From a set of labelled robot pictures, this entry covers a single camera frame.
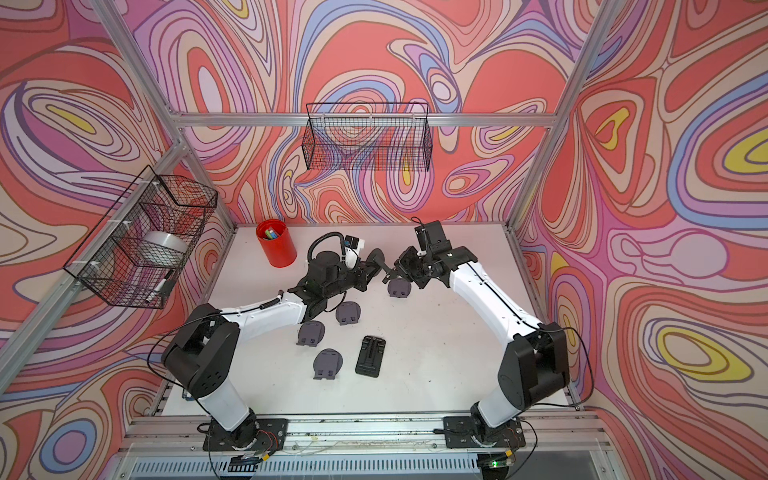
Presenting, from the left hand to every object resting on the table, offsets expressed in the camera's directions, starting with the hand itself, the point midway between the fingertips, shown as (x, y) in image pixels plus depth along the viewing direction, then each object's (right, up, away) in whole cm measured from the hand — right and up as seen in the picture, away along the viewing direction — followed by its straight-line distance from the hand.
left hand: (381, 267), depth 85 cm
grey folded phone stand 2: (-11, -14, +7) cm, 19 cm away
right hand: (+3, -2, -3) cm, 5 cm away
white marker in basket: (-55, -5, -14) cm, 57 cm away
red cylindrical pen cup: (-36, +8, +17) cm, 41 cm away
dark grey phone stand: (-2, +1, -2) cm, 3 cm away
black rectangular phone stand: (-3, -26, -1) cm, 26 cm away
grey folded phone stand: (+5, -8, +15) cm, 17 cm away
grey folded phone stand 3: (-22, -21, +6) cm, 31 cm away
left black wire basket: (-58, +5, -15) cm, 60 cm away
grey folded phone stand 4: (-16, -28, 0) cm, 32 cm away
